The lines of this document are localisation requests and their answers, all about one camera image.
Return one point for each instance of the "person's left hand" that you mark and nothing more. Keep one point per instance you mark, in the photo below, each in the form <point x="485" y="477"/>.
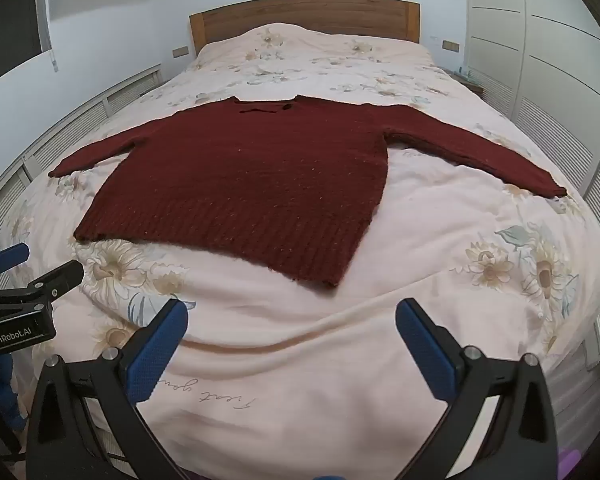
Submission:
<point x="7" y="390"/>

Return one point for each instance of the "wooden nightstand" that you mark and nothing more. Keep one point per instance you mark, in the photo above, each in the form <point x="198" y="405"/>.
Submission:
<point x="470" y="85"/>

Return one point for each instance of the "pink floral duvet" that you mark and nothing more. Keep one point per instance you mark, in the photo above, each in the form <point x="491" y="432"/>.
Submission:
<point x="330" y="360"/>

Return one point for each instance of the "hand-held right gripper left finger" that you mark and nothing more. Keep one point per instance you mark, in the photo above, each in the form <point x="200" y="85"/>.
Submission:
<point x="155" y="355"/>

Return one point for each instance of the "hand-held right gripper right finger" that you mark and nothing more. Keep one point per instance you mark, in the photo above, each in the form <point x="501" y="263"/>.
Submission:
<point x="425" y="352"/>

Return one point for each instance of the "white wardrobe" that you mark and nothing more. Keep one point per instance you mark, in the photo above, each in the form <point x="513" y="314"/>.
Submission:
<point x="545" y="60"/>

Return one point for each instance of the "dark window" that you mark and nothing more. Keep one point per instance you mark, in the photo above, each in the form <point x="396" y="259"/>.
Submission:
<point x="10" y="15"/>

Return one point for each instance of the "dark red knitted sweater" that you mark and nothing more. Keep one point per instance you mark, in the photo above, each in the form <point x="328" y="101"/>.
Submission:
<point x="240" y="180"/>

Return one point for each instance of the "beige wall switch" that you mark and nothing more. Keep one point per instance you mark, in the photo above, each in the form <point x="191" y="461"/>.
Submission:
<point x="180" y="51"/>
<point x="451" y="46"/>

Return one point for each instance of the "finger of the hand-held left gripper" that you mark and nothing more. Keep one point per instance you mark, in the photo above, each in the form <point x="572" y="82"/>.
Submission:
<point x="10" y="257"/>
<point x="60" y="277"/>

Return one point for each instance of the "wooden headboard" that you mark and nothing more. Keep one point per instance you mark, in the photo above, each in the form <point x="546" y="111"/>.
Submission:
<point x="305" y="17"/>

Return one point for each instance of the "white louvered panel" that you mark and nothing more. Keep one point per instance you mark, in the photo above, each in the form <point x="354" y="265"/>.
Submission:
<point x="570" y="150"/>
<point x="60" y="130"/>

